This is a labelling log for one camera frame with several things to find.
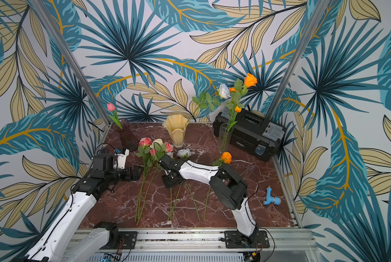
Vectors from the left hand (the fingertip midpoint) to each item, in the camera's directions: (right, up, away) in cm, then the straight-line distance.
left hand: (135, 170), depth 78 cm
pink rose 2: (+3, +7, +20) cm, 22 cm away
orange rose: (+51, +31, +8) cm, 60 cm away
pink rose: (-3, +13, +25) cm, 28 cm away
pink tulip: (-15, +32, +7) cm, 36 cm away
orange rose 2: (+47, +4, +19) cm, 51 cm away
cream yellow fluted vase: (+18, +23, +19) cm, 35 cm away
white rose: (+22, +7, +20) cm, 31 cm away
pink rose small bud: (+12, +10, +22) cm, 27 cm away
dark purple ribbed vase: (-10, +16, +17) cm, 25 cm away
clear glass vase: (+46, +19, +17) cm, 53 cm away
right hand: (+14, -9, +11) cm, 20 cm away
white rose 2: (+20, -13, +9) cm, 26 cm away
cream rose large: (+4, +14, +25) cm, 29 cm away
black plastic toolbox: (+61, +19, +15) cm, 66 cm away
